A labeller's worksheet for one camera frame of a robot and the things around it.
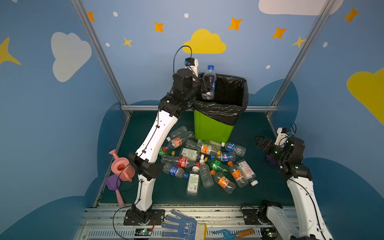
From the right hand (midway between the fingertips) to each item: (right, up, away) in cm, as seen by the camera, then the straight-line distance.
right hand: (263, 138), depth 76 cm
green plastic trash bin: (-28, +5, +14) cm, 32 cm away
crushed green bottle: (-56, -11, +18) cm, 60 cm away
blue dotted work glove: (-39, -43, -5) cm, 59 cm away
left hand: (-30, +29, -10) cm, 43 cm away
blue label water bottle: (-12, -7, +19) cm, 24 cm away
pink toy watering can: (-76, -16, +4) cm, 78 cm away
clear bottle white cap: (-49, +1, +27) cm, 56 cm away
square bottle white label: (-37, -25, +6) cm, 45 cm away
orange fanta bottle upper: (-9, -26, +9) cm, 28 cm away
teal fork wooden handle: (-11, -44, -7) cm, 46 cm away
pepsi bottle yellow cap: (-16, -13, +15) cm, 25 cm away
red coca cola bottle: (-45, -15, +12) cm, 49 cm away
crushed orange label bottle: (-30, -7, +16) cm, 34 cm away
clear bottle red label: (-47, -4, +21) cm, 52 cm away
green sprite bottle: (-22, -18, +12) cm, 31 cm away
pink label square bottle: (-5, -21, +10) cm, 23 cm away
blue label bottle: (-46, -20, +10) cm, 52 cm away
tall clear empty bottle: (-29, -24, +6) cm, 38 cm away
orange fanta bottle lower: (-17, -28, +8) cm, 34 cm away
